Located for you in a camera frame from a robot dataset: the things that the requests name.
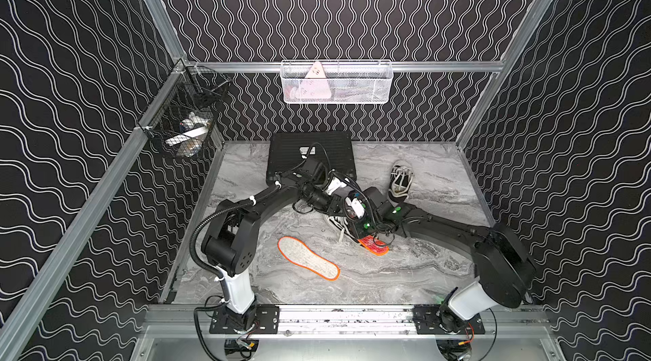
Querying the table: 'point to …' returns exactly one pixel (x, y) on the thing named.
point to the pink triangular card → (315, 85)
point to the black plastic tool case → (335, 149)
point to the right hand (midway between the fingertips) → (351, 226)
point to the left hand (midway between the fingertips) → (346, 210)
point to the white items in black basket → (190, 142)
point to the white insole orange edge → (297, 252)
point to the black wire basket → (191, 89)
